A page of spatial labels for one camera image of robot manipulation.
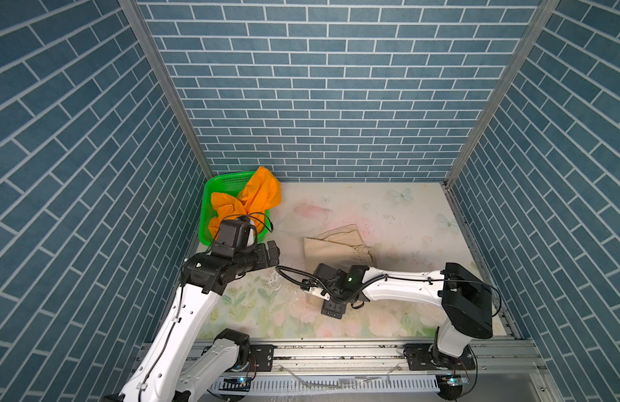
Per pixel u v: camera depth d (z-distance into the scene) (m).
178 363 0.40
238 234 0.53
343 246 0.94
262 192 1.00
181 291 0.43
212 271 0.45
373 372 0.73
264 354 0.74
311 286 0.72
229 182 1.13
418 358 0.74
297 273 0.62
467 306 0.45
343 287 0.62
